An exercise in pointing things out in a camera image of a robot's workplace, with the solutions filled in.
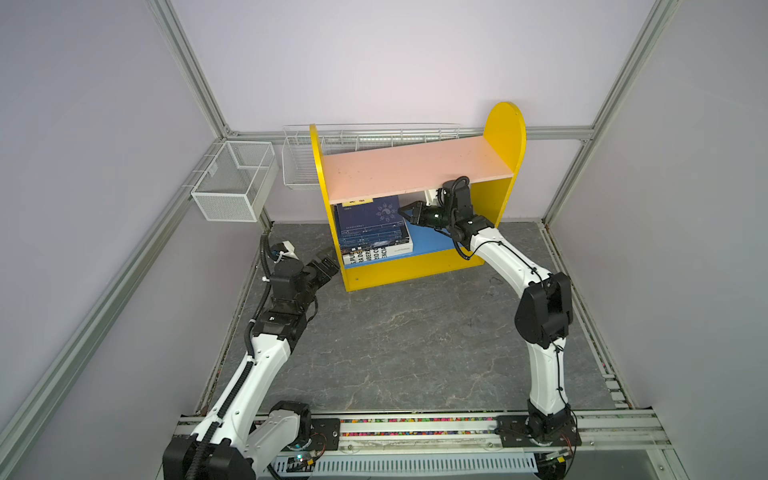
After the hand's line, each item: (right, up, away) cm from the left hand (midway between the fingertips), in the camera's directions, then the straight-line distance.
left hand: (326, 260), depth 78 cm
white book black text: (+16, +2, +13) cm, 21 cm away
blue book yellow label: (+12, +10, +7) cm, 16 cm away
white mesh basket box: (-34, +24, +19) cm, 46 cm away
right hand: (+19, +14, +8) cm, 25 cm away
